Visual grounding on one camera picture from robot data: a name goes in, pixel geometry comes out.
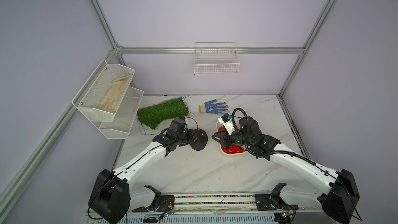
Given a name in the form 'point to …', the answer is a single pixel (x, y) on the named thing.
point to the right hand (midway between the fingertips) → (215, 137)
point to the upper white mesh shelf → (99, 98)
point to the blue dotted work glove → (210, 107)
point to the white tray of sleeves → (233, 150)
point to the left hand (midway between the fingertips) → (196, 137)
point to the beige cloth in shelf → (115, 90)
